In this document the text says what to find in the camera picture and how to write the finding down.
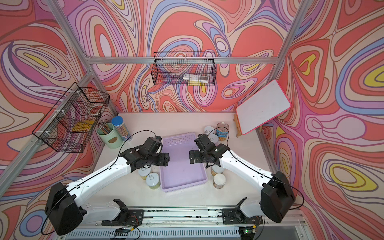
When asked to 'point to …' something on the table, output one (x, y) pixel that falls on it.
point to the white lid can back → (207, 129)
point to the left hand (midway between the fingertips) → (166, 158)
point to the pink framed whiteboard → (268, 103)
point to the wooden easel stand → (239, 133)
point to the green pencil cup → (112, 139)
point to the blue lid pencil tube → (118, 122)
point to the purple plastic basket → (180, 174)
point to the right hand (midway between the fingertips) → (199, 160)
